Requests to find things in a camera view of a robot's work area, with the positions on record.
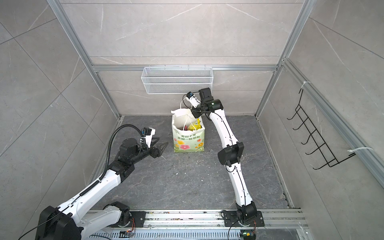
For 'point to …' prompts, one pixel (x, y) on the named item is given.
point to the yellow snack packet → (194, 126)
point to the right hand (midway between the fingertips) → (193, 108)
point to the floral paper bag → (184, 140)
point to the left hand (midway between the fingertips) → (163, 137)
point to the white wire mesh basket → (176, 80)
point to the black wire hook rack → (331, 161)
